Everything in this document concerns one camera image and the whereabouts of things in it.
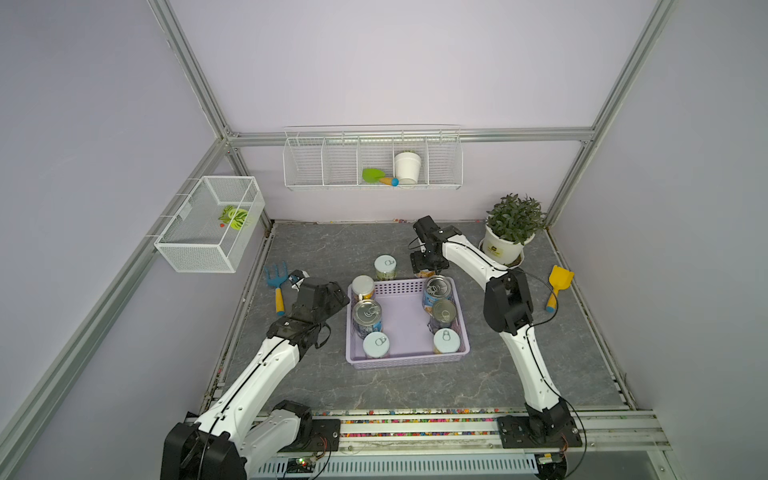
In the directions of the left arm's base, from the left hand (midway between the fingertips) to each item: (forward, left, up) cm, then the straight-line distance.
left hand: (332, 297), depth 83 cm
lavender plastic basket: (-3, -21, -14) cm, 25 cm away
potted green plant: (+20, -57, +4) cm, 60 cm away
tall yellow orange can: (+2, -9, 0) cm, 9 cm away
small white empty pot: (+34, -24, +18) cm, 45 cm away
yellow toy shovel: (+9, -76, -13) cm, 77 cm away
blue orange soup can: (+3, -31, -4) cm, 31 cm away
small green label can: (+16, -15, -10) cm, 25 cm away
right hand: (+18, -29, -10) cm, 36 cm away
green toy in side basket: (+18, +25, +16) cm, 35 cm away
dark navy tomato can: (-6, -31, -3) cm, 32 cm away
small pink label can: (-11, -12, -8) cm, 18 cm away
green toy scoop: (+39, -13, +12) cm, 43 cm away
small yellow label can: (-12, -31, -8) cm, 34 cm away
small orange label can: (+13, -29, -10) cm, 33 cm away
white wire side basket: (+15, +32, +14) cm, 38 cm away
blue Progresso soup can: (-5, -9, -4) cm, 11 cm away
